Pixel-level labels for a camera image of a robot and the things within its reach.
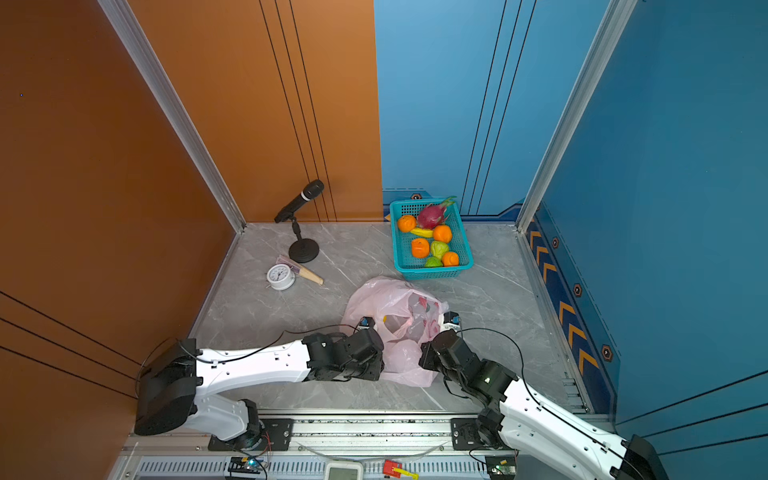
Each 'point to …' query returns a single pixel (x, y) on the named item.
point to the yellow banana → (423, 232)
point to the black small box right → (501, 467)
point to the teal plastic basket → (412, 266)
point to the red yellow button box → (395, 469)
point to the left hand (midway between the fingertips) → (383, 366)
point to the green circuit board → (246, 464)
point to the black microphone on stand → (302, 250)
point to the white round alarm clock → (280, 277)
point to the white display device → (344, 471)
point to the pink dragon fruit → (433, 215)
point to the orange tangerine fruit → (420, 247)
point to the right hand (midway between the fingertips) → (416, 349)
